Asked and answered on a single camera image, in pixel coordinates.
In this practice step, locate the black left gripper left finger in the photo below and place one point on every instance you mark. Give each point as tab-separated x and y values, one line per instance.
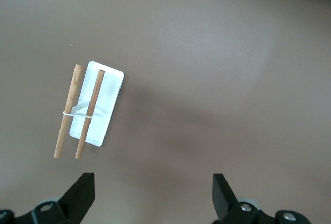
77	195

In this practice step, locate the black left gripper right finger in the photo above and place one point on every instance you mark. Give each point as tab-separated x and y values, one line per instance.
225	200

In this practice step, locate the white rack with wooden bars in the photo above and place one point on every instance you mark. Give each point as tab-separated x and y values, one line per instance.
101	105

